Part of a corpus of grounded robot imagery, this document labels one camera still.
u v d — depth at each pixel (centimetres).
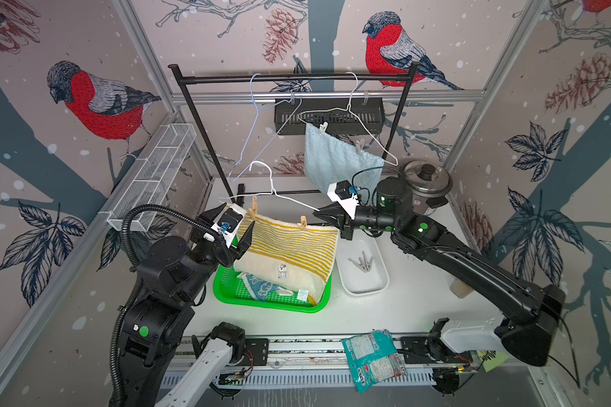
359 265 91
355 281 87
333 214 59
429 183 93
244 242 50
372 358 70
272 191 58
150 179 78
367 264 90
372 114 95
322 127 81
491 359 71
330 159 88
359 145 76
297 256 82
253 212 67
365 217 55
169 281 38
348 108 71
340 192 51
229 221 42
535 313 39
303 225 65
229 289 85
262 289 84
